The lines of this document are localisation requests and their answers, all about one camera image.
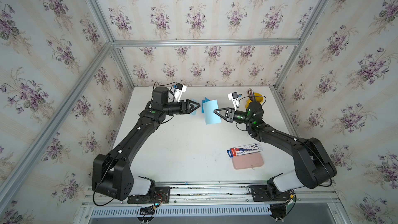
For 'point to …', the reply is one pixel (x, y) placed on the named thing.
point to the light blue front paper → (211, 117)
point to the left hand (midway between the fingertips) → (198, 107)
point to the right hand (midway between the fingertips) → (216, 113)
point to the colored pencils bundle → (251, 95)
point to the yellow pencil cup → (258, 97)
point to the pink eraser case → (247, 160)
